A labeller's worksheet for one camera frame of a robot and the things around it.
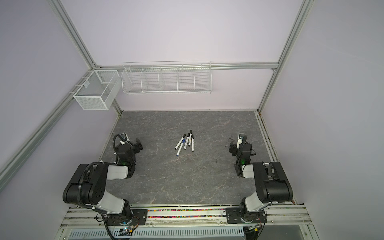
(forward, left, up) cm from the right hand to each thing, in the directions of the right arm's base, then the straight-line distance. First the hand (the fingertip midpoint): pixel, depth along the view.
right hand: (241, 143), depth 93 cm
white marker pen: (+5, +40, -6) cm, 41 cm away
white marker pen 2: (+5, +36, -6) cm, 36 cm away
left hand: (0, +69, +3) cm, 69 cm away
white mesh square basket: (+29, +93, +20) cm, 100 cm away
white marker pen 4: (+3, +31, -6) cm, 32 cm away
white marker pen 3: (+8, +33, -6) cm, 35 cm away
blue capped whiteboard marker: (0, +39, -6) cm, 40 cm away
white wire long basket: (+37, +33, +24) cm, 55 cm away
